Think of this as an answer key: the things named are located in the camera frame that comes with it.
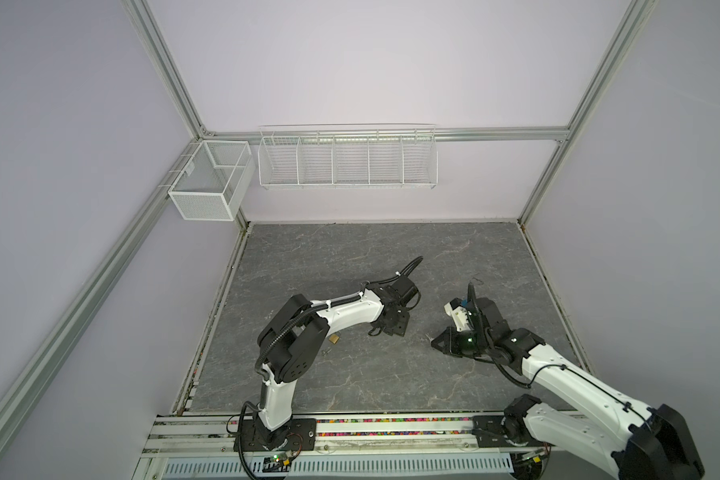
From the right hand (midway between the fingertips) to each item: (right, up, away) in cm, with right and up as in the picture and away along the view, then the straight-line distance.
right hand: (433, 345), depth 80 cm
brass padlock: (-28, -1, +9) cm, 29 cm away
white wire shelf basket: (-25, +57, +20) cm, 65 cm away
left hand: (-9, +2, +9) cm, 13 cm away
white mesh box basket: (-68, +47, +16) cm, 85 cm away
